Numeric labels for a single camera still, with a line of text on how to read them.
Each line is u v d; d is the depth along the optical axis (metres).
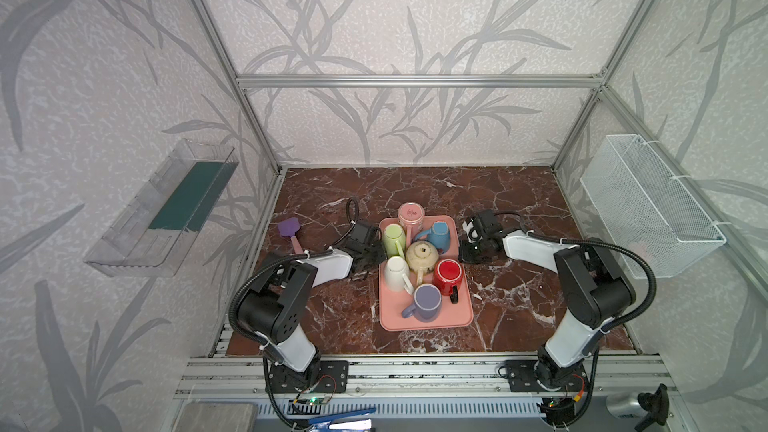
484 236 0.77
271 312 0.47
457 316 0.83
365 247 0.76
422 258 0.86
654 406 0.58
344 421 0.68
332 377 0.72
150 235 0.64
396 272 0.83
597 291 0.48
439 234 0.91
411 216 0.92
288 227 1.02
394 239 0.89
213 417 0.66
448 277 0.83
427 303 0.77
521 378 0.73
